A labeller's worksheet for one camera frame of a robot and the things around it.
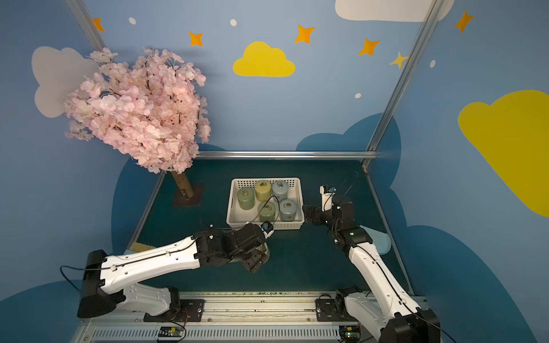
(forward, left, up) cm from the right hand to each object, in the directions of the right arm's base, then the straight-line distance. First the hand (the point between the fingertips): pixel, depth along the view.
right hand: (317, 203), depth 82 cm
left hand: (-18, +21, -1) cm, 27 cm away
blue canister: (+4, +11, -10) cm, 16 cm away
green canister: (+9, +31, -11) cm, 34 cm away
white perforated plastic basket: (+18, +8, -18) cm, 26 cm away
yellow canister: (+14, +23, -11) cm, 29 cm away
